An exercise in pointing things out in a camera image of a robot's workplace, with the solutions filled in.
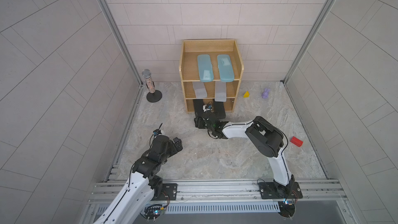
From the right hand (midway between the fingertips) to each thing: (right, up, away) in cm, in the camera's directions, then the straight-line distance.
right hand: (197, 119), depth 96 cm
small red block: (+56, -10, -12) cm, 58 cm away
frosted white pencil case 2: (+14, +17, -8) cm, 23 cm away
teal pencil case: (+17, +30, -13) cm, 36 cm away
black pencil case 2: (+1, +9, -7) cm, 11 cm away
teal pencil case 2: (+6, +29, -18) cm, 34 cm away
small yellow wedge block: (+34, +15, +12) cm, 40 cm away
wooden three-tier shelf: (-4, +30, -14) cm, 33 cm away
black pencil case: (+14, +6, +2) cm, 16 cm away
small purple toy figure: (+46, +16, +9) cm, 50 cm away
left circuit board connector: (-18, -36, -29) cm, 49 cm away
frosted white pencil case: (+2, +19, -7) cm, 20 cm away
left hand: (-9, -10, -14) cm, 20 cm away
